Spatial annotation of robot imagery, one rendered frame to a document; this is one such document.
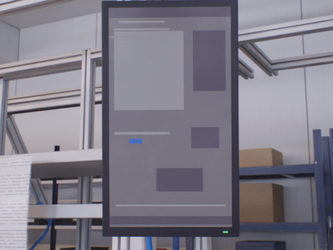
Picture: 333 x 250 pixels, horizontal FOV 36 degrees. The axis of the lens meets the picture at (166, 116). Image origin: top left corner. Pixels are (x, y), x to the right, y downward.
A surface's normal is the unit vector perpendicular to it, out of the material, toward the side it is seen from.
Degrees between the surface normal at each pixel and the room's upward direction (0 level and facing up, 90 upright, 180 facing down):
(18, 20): 180
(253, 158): 90
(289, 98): 90
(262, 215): 90
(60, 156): 90
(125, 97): 101
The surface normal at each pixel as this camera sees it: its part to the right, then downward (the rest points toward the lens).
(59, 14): 0.00, 0.98
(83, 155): -0.44, -0.18
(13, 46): 0.90, -0.09
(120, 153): -0.03, -0.01
